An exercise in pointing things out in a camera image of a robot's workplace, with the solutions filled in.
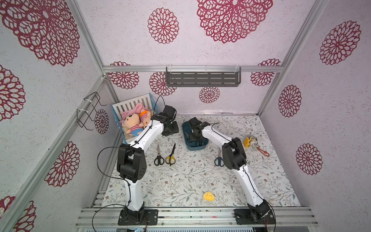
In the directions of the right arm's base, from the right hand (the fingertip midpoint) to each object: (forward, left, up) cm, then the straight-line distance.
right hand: (198, 137), depth 107 cm
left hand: (-6, +16, +15) cm, 23 cm away
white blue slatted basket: (+23, +38, +13) cm, 47 cm away
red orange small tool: (-11, -45, -1) cm, 46 cm away
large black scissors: (-19, +26, +1) cm, 33 cm away
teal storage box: (-6, 0, 0) cm, 6 cm away
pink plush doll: (+2, +46, +17) cm, 49 cm away
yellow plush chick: (-41, -5, +2) cm, 41 cm away
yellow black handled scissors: (-19, +18, +1) cm, 26 cm away
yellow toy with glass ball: (-6, -35, +5) cm, 36 cm away
